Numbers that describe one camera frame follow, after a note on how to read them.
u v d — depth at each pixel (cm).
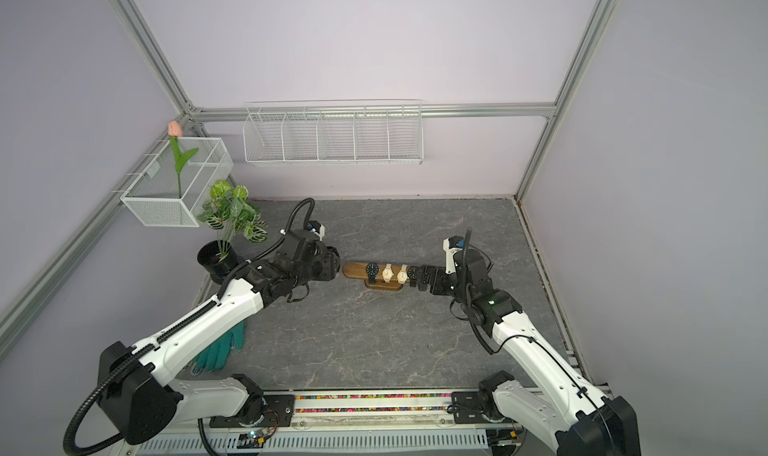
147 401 39
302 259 61
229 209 79
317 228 72
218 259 87
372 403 75
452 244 71
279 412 73
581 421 39
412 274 89
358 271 91
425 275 70
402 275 89
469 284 59
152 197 72
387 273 89
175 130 83
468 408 73
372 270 89
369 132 100
